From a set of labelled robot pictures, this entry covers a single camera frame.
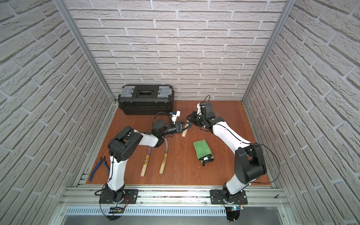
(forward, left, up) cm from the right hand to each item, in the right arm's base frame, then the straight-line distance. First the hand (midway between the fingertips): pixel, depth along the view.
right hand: (188, 117), depth 86 cm
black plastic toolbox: (+18, +29, 0) cm, 34 cm away
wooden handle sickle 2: (-24, +18, -17) cm, 34 cm away
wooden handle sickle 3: (-9, +3, -1) cm, 10 cm away
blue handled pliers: (-18, +56, -17) cm, 61 cm away
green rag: (-15, -8, -14) cm, 22 cm away
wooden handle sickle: (-25, +29, -17) cm, 42 cm away
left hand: (-7, -2, +1) cm, 8 cm away
